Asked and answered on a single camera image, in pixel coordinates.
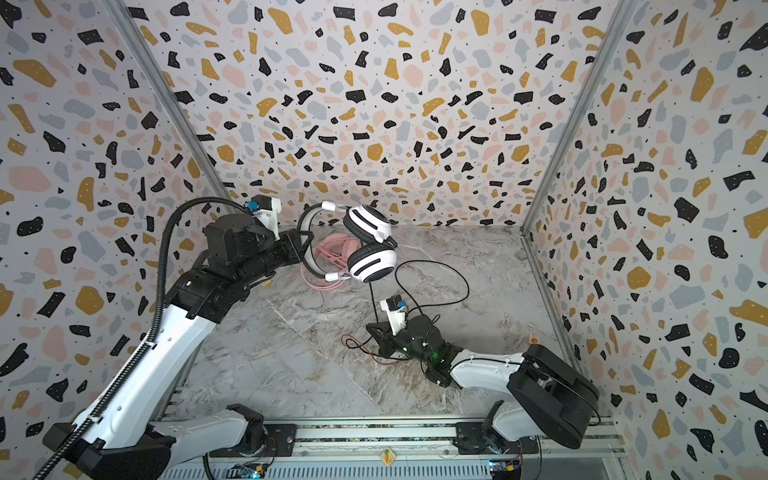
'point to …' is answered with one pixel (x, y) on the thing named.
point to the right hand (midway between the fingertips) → (363, 324)
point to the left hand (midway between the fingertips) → (312, 228)
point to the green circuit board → (248, 473)
